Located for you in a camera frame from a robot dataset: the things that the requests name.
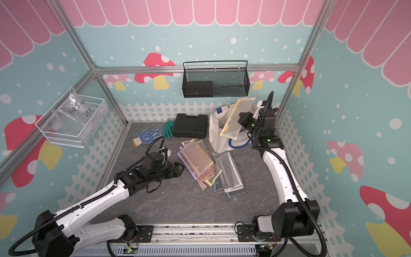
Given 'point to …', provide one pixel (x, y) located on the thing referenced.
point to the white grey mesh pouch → (229, 179)
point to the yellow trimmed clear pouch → (217, 171)
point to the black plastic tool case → (190, 126)
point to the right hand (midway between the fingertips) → (240, 112)
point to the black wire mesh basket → (215, 82)
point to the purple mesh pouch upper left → (195, 160)
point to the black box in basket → (197, 89)
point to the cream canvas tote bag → (220, 143)
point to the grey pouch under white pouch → (234, 194)
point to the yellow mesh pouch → (231, 126)
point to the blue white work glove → (147, 136)
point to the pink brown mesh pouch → (206, 174)
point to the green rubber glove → (168, 128)
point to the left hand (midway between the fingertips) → (178, 170)
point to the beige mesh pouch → (199, 143)
